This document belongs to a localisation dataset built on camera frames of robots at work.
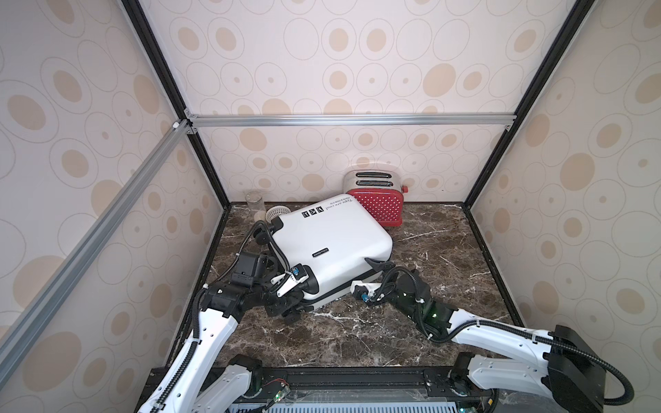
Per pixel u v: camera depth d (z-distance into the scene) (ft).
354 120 3.03
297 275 2.06
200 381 1.40
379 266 2.25
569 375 1.31
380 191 3.27
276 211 3.70
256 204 3.40
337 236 2.71
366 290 2.09
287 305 2.14
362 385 2.45
